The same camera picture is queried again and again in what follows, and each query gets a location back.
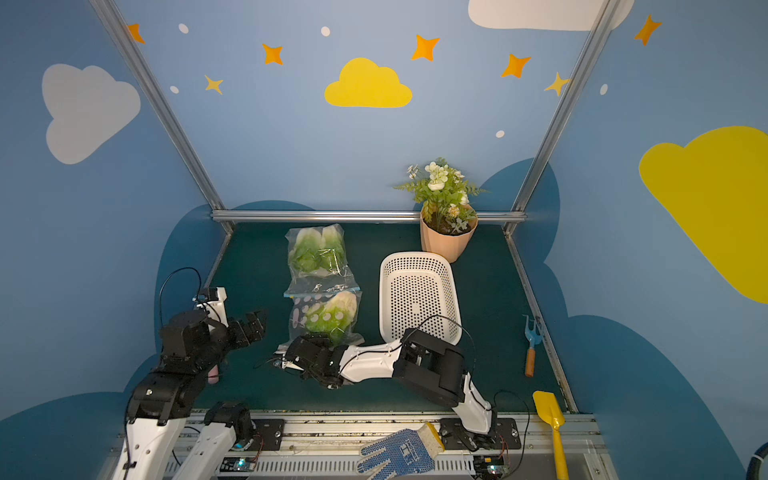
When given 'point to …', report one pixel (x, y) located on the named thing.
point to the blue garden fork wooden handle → (534, 338)
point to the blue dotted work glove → (407, 452)
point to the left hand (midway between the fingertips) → (257, 311)
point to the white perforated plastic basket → (419, 290)
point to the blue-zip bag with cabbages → (318, 261)
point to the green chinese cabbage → (335, 316)
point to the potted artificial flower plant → (447, 221)
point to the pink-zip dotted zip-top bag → (324, 303)
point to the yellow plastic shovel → (550, 413)
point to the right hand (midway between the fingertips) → (314, 340)
